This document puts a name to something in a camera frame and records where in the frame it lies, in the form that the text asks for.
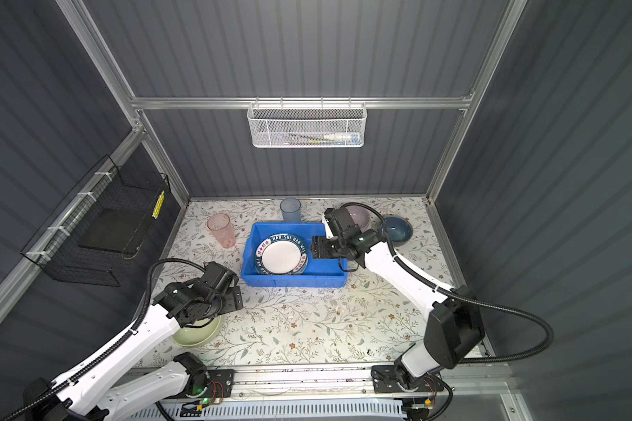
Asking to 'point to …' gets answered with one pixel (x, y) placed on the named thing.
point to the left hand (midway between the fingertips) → (230, 301)
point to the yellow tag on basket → (159, 203)
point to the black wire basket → (54, 247)
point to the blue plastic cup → (290, 209)
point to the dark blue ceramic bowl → (398, 230)
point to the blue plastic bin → (319, 273)
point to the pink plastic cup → (222, 229)
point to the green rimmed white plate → (281, 254)
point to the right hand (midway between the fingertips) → (320, 248)
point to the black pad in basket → (116, 229)
